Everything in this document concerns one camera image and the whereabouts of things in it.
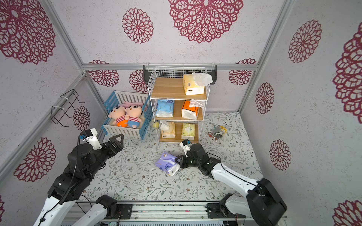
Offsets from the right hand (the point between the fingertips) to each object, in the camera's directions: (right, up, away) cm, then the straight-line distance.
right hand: (178, 160), depth 81 cm
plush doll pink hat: (-32, +30, +19) cm, 48 cm away
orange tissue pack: (+7, +29, -2) cm, 30 cm away
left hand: (-28, +14, -15) cm, 34 cm away
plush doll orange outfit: (-44, +29, +21) cm, 56 cm away
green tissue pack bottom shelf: (+7, +16, +19) cm, 26 cm away
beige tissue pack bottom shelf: (-8, +17, +21) cm, 28 cm away
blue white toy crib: (-47, +42, +29) cm, 69 cm away
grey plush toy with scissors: (+28, +15, +19) cm, 37 cm away
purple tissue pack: (-6, -1, 0) cm, 6 cm away
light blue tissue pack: (-8, +30, +2) cm, 31 cm away
